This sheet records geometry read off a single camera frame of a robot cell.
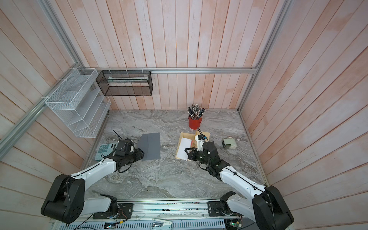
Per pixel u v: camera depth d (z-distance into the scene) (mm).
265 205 404
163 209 753
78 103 724
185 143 837
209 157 635
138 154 817
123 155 696
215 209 728
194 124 1103
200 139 750
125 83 1040
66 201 413
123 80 882
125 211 732
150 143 1004
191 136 1050
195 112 953
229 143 952
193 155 715
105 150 952
